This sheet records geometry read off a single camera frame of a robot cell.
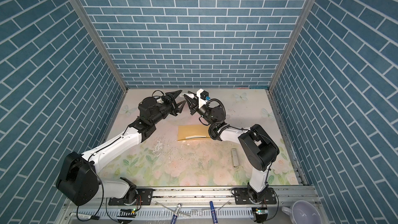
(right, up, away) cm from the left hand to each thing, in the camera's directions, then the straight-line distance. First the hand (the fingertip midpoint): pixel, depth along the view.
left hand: (185, 94), depth 73 cm
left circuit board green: (-27, -56, -1) cm, 63 cm away
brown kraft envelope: (-4, -23, +27) cm, 36 cm away
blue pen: (+14, -56, -5) cm, 58 cm away
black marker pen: (-44, -55, -5) cm, 71 cm away
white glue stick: (+2, -1, +1) cm, 2 cm away
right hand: (0, +1, +2) cm, 2 cm away
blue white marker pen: (-3, -54, -5) cm, 54 cm away
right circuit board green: (+37, -58, 0) cm, 68 cm away
